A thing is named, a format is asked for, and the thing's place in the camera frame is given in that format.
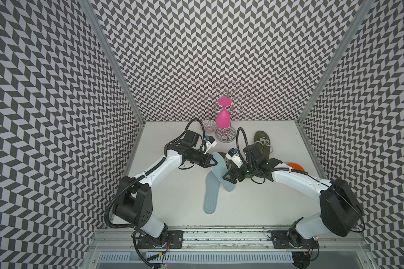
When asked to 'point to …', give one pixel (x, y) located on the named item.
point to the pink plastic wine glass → (223, 117)
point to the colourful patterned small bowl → (209, 125)
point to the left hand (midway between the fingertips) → (215, 164)
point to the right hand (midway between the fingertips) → (229, 175)
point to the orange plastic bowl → (295, 166)
